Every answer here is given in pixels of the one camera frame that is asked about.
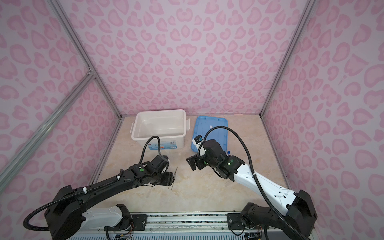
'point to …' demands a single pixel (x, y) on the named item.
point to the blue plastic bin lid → (203, 123)
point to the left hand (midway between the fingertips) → (171, 177)
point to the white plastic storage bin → (170, 126)
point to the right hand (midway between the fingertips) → (194, 155)
